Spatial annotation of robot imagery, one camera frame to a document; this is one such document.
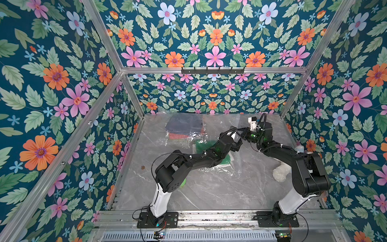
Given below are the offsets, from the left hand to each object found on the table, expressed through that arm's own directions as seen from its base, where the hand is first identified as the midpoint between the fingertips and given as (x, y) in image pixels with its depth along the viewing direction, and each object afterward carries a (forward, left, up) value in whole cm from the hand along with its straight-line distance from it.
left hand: (236, 134), depth 88 cm
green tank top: (-1, +21, -10) cm, 24 cm away
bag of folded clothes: (+12, +31, -5) cm, 33 cm away
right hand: (+4, -2, +1) cm, 4 cm away
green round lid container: (-22, +33, -12) cm, 41 cm away
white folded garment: (-5, +3, -13) cm, 15 cm away
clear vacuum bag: (-14, +5, -15) cm, 21 cm away
